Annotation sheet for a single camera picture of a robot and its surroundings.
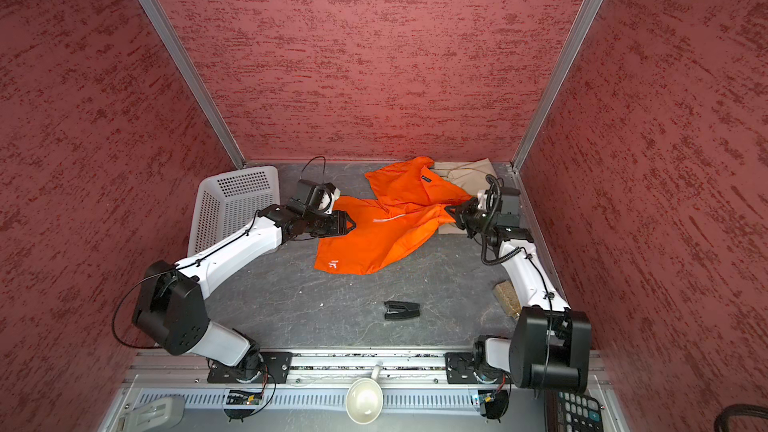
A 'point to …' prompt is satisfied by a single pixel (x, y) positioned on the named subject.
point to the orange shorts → (413, 201)
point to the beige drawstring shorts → (468, 174)
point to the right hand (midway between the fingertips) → (440, 213)
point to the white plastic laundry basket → (226, 201)
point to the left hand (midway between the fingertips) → (347, 231)
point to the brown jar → (507, 295)
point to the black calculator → (578, 412)
